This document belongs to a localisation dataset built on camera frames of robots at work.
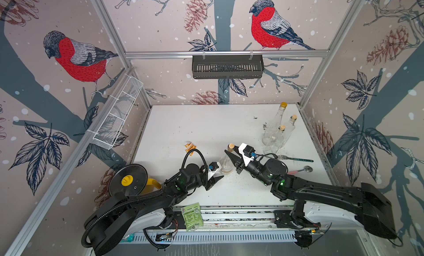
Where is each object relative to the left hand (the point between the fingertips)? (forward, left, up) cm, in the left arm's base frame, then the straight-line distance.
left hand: (222, 169), depth 79 cm
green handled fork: (+11, -36, -9) cm, 39 cm away
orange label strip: (+19, +20, -11) cm, 30 cm away
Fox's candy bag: (-27, +41, -8) cm, 49 cm away
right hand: (+3, -3, +19) cm, 19 cm away
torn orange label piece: (+20, +21, -10) cm, 31 cm away
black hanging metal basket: (+62, +8, +17) cm, 65 cm away
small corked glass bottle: (+16, -30, -4) cm, 34 cm away
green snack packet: (-19, +14, -8) cm, 25 cm away
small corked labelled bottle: (+18, -35, +10) cm, 41 cm away
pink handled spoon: (+5, -48, -10) cm, 49 cm away
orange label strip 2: (-2, +12, +21) cm, 24 cm away
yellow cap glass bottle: (+23, -30, +8) cm, 38 cm away
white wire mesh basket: (+16, +59, +8) cm, 62 cm away
